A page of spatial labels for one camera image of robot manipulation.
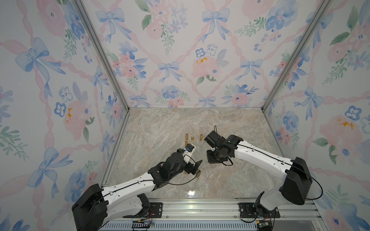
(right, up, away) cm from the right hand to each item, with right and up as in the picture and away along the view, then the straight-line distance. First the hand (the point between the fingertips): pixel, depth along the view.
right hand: (210, 159), depth 81 cm
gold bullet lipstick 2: (-14, -4, -11) cm, 18 cm away
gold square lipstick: (-6, -10, +6) cm, 13 cm away
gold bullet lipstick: (-13, +11, +19) cm, 26 cm away
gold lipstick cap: (-10, +10, +20) cm, 24 cm away
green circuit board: (+26, -32, -8) cm, 42 cm away
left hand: (-8, +3, -3) cm, 10 cm away
